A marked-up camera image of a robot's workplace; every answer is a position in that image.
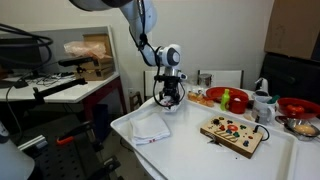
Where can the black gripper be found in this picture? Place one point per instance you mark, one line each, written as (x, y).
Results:
(172, 87)

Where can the white measuring pitcher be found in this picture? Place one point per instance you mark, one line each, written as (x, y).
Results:
(261, 111)

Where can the pink plastic bag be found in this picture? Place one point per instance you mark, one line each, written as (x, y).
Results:
(85, 49)

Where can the large cardboard box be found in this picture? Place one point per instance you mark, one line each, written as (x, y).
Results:
(291, 26)

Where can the red mug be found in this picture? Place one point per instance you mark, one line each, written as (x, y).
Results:
(238, 106)

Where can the grey desk partition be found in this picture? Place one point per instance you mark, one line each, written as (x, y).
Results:
(60, 43)

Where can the teal utensil in pitcher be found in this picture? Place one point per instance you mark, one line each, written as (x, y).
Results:
(274, 99)

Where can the red bowl with fruit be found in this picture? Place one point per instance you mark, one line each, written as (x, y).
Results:
(216, 92)

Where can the folded white towel red mark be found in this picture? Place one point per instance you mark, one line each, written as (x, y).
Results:
(148, 128)

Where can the black computer monitor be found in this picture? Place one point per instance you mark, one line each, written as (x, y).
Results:
(20, 53)

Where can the clear plastic container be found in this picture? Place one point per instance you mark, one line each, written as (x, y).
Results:
(195, 89)

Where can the wooden busy board toy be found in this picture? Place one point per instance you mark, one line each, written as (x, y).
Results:
(231, 138)

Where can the black cabinet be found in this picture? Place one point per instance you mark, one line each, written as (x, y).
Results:
(290, 78)

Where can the orange food pieces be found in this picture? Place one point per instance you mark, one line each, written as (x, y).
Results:
(201, 99)

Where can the green plastic bottle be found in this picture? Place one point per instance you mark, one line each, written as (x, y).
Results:
(225, 100)

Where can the white lamp shade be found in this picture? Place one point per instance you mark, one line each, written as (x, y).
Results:
(11, 160)

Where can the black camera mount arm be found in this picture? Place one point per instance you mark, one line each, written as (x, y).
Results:
(60, 87)

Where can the aluminium profile bar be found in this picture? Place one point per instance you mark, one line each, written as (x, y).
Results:
(31, 143)

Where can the small dark step stool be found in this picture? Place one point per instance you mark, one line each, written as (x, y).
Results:
(136, 100)

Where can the white kettle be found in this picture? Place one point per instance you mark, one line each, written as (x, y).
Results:
(262, 85)

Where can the red tomato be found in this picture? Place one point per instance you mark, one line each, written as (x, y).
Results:
(295, 109)

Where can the white desk with red legs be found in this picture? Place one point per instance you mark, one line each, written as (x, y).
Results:
(66, 93)

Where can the stacked cardboard boxes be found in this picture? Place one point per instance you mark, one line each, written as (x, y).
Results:
(100, 70)

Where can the metal bowl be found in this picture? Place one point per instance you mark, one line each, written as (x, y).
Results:
(288, 128)

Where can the black bar camera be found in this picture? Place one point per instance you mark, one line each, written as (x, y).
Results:
(75, 61)

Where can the metal keys on busy board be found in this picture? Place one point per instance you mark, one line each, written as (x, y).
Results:
(213, 140)

